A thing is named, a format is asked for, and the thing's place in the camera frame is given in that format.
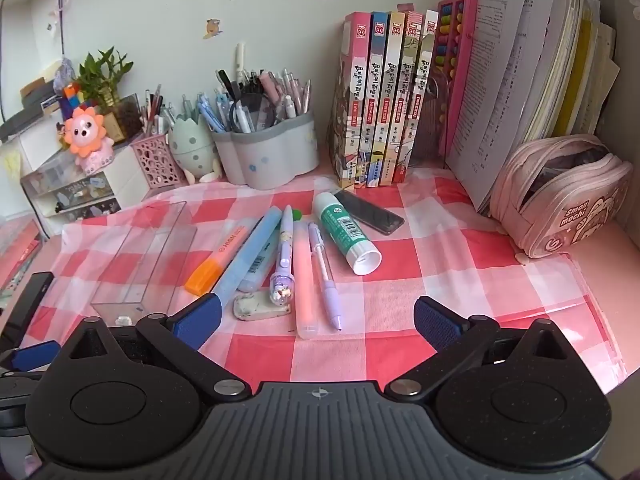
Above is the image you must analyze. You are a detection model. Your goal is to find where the black hanging cable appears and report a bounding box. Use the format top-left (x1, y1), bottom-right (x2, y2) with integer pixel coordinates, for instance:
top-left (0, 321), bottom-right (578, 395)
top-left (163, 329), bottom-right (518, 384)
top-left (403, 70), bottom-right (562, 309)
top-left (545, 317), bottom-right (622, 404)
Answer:
top-left (56, 0), bottom-right (68, 61)

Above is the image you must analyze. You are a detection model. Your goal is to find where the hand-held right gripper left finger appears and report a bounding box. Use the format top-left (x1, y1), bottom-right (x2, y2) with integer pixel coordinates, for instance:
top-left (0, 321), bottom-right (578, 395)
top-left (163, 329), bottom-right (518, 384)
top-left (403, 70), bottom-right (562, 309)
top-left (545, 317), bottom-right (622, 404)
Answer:
top-left (50, 294), bottom-right (252, 403)

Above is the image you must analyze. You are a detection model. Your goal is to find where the clear storage box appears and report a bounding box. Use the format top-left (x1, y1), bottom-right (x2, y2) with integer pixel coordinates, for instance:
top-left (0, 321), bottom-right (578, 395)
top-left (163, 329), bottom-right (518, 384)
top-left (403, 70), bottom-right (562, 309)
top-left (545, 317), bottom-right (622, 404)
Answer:
top-left (20, 152), bottom-right (103, 195)

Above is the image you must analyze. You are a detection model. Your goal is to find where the bunch of thin pens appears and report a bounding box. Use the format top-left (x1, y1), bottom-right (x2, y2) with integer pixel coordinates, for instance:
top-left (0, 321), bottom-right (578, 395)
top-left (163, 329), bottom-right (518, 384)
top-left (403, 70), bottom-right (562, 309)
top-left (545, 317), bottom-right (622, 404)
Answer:
top-left (142, 85), bottom-right (177, 139)

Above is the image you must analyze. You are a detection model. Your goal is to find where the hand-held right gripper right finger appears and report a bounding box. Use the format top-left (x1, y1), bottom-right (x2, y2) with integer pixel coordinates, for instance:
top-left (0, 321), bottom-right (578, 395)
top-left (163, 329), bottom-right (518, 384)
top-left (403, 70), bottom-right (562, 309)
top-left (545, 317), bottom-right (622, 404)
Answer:
top-left (384, 296), bottom-right (571, 403)

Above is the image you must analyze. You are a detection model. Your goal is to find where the pink highlighter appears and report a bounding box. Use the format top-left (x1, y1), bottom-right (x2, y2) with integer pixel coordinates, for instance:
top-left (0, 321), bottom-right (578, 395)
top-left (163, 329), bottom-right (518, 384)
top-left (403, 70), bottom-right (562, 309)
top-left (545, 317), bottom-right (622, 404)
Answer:
top-left (291, 220), bottom-right (322, 341)

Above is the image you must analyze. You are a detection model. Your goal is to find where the yellow spine comic book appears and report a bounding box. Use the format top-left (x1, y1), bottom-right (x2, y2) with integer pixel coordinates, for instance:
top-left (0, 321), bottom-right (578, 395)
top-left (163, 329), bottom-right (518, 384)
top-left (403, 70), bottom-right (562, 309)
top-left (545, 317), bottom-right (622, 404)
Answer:
top-left (380, 11), bottom-right (407, 186)

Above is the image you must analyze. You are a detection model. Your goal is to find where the dirty white eraser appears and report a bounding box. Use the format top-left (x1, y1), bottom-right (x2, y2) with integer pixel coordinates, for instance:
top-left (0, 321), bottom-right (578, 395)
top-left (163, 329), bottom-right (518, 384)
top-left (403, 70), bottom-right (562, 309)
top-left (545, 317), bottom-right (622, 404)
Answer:
top-left (232, 292), bottom-right (294, 322)

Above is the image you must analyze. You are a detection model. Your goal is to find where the purple sachet bag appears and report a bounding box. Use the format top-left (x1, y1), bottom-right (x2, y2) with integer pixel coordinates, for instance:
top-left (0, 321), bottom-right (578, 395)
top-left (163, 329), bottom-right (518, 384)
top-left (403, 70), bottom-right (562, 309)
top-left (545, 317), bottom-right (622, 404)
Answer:
top-left (52, 57), bottom-right (76, 92)

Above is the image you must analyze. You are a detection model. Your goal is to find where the purple character pen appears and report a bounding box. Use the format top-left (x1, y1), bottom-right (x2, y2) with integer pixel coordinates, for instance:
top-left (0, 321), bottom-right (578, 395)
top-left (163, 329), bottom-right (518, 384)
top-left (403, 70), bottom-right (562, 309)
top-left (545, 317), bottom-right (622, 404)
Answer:
top-left (269, 204), bottom-right (297, 308)

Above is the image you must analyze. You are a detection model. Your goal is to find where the green white glue stick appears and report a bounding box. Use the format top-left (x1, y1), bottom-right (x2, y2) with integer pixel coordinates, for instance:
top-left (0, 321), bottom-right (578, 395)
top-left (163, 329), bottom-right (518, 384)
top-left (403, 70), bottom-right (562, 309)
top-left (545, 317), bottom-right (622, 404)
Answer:
top-left (312, 191), bottom-right (384, 275)

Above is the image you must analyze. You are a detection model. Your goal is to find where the pink pencil pouch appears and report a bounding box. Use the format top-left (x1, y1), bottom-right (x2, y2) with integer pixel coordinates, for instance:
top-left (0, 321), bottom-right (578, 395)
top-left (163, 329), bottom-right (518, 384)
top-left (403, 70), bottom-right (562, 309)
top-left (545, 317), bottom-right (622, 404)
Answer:
top-left (489, 134), bottom-right (634, 260)

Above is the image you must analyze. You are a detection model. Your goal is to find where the colourful puzzle cube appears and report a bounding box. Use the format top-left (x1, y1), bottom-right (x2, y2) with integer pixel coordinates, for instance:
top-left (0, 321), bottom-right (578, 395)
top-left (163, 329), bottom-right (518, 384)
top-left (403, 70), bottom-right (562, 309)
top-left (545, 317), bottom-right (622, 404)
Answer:
top-left (57, 82), bottom-right (84, 117)

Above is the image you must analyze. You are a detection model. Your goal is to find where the blue spine comic book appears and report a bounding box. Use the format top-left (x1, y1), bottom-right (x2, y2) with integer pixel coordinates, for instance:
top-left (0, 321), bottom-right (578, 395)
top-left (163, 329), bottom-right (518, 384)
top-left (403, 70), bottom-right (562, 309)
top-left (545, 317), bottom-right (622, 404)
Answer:
top-left (367, 11), bottom-right (392, 188)

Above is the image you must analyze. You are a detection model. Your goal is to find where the pink spine comic book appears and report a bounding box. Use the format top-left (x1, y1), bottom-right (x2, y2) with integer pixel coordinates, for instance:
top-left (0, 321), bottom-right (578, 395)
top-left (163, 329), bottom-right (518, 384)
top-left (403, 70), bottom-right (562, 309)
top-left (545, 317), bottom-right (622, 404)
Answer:
top-left (327, 11), bottom-right (374, 189)

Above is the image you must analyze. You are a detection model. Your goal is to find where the glass vase with pebbles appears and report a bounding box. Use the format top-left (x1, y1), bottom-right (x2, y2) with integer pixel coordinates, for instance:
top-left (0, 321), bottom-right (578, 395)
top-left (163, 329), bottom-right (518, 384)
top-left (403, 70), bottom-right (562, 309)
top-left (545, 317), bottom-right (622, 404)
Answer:
top-left (106, 92), bottom-right (144, 144)

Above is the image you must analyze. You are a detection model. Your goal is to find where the bunch of blue and pink pens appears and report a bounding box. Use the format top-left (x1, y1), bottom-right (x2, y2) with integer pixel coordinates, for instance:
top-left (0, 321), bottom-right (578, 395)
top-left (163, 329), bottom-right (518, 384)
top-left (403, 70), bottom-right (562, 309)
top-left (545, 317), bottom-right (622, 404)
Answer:
top-left (196, 42), bottom-right (314, 133)

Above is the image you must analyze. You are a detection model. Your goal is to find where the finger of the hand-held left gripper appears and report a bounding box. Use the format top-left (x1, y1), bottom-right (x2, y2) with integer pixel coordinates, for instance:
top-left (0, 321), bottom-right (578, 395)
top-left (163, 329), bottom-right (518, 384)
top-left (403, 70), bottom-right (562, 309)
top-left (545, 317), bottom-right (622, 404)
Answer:
top-left (0, 340), bottom-right (62, 378)

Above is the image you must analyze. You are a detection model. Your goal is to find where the green egg-shaped pen holder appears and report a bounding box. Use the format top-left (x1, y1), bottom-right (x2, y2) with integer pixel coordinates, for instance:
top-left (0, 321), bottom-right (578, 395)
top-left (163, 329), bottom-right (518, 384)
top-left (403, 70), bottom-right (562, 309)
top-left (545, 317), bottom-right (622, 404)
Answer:
top-left (168, 110), bottom-right (221, 184)

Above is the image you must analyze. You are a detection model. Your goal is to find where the orange highlighter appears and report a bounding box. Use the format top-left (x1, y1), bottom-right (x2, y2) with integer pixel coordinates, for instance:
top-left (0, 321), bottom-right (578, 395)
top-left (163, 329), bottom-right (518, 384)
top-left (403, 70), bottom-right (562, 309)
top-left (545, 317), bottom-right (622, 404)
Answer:
top-left (184, 222), bottom-right (247, 297)

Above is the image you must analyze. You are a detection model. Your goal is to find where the black flat box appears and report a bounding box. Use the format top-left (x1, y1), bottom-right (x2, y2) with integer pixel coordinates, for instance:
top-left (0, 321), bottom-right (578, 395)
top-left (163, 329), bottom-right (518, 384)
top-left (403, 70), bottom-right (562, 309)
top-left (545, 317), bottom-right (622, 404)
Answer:
top-left (0, 91), bottom-right (57, 142)

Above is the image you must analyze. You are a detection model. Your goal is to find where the green bamboo plant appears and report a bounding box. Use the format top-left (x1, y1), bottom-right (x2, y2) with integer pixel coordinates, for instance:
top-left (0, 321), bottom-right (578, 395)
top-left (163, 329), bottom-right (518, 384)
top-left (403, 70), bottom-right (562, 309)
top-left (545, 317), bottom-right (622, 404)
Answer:
top-left (74, 46), bottom-right (136, 111)

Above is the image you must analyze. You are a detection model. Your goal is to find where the pink lidded box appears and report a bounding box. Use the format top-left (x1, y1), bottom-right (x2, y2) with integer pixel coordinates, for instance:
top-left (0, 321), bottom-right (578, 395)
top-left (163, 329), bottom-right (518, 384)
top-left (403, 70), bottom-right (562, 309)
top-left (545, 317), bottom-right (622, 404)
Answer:
top-left (0, 219), bottom-right (45, 306)

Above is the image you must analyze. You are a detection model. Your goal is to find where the pink checked tablecloth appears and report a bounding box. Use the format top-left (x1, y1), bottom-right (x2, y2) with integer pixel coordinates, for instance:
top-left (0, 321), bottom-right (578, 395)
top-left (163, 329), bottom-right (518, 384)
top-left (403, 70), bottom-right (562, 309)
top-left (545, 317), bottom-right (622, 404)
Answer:
top-left (25, 167), bottom-right (628, 396)

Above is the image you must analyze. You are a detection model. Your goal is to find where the pink orange lion toy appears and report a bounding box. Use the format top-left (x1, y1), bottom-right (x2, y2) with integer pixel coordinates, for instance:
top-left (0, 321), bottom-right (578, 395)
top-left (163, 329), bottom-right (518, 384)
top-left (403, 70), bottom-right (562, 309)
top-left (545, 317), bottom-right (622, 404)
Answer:
top-left (62, 105), bottom-right (117, 176)

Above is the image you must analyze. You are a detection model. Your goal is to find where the black phone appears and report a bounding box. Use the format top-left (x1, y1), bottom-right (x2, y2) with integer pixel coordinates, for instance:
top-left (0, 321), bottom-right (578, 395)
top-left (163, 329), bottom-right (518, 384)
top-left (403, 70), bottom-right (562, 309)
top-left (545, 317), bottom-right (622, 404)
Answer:
top-left (0, 272), bottom-right (55, 349)

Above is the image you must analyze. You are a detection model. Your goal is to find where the light blue marker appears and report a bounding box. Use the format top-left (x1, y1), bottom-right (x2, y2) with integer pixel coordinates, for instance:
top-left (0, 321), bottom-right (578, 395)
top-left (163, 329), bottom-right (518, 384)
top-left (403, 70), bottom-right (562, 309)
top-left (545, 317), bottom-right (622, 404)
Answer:
top-left (210, 207), bottom-right (283, 307)

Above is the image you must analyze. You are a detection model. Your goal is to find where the black marker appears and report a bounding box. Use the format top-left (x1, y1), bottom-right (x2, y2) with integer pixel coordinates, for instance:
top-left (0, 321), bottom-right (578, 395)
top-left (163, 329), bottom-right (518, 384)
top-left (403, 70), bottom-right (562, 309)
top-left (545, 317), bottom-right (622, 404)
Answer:
top-left (333, 187), bottom-right (406, 236)

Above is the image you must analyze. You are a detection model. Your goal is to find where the grey flower-shaped pen holder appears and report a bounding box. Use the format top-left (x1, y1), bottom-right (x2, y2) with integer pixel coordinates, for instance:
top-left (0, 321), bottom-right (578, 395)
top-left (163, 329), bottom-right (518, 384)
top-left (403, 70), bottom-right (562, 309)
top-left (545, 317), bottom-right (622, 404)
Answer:
top-left (210, 110), bottom-right (321, 191)

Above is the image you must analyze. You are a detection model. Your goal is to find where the illustrated comic book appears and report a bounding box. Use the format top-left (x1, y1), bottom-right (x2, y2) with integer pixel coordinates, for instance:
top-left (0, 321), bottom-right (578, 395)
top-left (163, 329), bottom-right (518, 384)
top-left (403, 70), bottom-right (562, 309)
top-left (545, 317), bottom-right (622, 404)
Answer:
top-left (402, 10), bottom-right (440, 171)
top-left (392, 10), bottom-right (425, 185)

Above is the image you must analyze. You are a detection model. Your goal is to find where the white drawer organizer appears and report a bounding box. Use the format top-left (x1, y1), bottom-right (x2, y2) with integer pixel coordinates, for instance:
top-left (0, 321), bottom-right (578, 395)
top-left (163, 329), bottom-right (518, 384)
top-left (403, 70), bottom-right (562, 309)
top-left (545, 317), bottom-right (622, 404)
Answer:
top-left (29, 147), bottom-right (152, 233)

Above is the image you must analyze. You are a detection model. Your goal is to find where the pink perforated pen holder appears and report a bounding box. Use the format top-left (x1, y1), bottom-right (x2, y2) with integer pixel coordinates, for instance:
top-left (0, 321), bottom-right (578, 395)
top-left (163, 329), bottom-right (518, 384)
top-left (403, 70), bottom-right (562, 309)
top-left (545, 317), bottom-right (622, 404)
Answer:
top-left (130, 132), bottom-right (187, 189)

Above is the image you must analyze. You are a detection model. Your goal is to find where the pink abacus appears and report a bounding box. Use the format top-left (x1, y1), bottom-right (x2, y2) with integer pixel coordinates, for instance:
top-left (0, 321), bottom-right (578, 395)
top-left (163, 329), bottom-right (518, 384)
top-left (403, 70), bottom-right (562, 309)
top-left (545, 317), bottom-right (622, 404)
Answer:
top-left (437, 0), bottom-right (479, 156)

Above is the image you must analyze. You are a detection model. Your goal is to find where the white box with yellow sticker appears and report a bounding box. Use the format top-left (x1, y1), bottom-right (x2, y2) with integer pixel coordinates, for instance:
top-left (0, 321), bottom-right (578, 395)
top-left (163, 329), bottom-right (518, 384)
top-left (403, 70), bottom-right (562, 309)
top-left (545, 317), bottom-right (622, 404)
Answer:
top-left (0, 122), bottom-right (73, 176)

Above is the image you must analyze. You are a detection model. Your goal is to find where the clear plastic pencil box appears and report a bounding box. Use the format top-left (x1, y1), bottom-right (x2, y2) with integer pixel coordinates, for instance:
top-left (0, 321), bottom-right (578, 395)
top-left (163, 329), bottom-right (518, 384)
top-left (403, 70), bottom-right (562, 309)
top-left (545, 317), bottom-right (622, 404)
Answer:
top-left (90, 201), bottom-right (197, 325)

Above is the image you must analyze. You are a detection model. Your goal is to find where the purple mechanical pencil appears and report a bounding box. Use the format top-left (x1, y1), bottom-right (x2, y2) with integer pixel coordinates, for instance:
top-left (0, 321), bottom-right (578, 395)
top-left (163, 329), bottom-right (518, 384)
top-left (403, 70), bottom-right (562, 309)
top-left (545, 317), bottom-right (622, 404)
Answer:
top-left (307, 222), bottom-right (344, 331)

